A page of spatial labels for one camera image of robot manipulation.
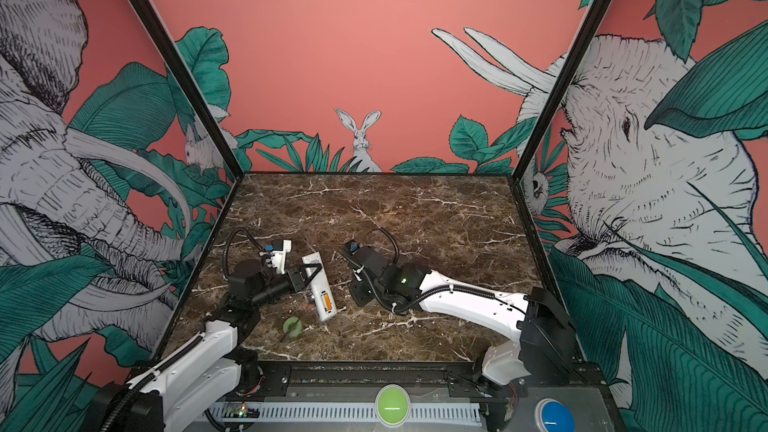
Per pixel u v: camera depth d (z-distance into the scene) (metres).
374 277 0.56
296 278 0.73
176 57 0.87
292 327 0.82
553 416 0.68
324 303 0.79
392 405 0.70
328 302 0.80
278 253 0.75
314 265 0.80
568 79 0.90
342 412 0.70
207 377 0.57
